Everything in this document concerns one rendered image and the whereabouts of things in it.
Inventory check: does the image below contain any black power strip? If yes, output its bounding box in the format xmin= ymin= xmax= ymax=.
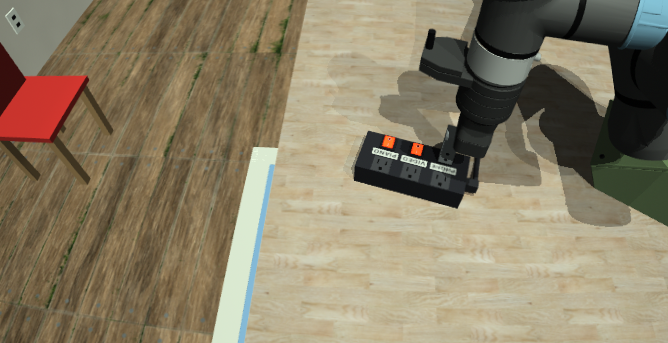
xmin=354 ymin=131 xmax=480 ymax=208

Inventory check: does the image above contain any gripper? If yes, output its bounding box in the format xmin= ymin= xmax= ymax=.
xmin=419 ymin=29 xmax=541 ymax=165

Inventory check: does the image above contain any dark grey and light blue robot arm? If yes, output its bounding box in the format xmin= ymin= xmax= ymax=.
xmin=475 ymin=0 xmax=668 ymax=161

